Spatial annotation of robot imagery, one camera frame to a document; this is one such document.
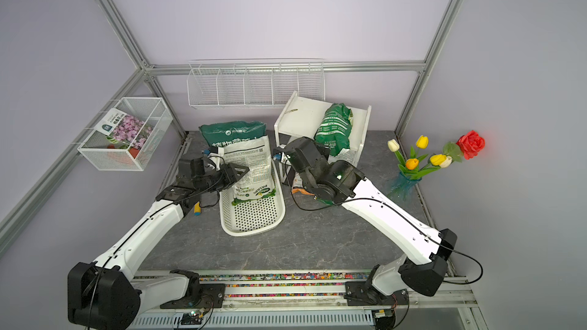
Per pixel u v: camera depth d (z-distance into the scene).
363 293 0.74
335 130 0.67
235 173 0.72
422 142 0.77
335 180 0.43
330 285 0.77
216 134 0.79
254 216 0.91
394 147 0.78
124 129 0.74
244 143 0.82
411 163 0.70
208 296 0.74
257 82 1.00
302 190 0.93
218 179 0.69
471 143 0.65
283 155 0.58
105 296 0.39
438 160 0.71
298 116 0.79
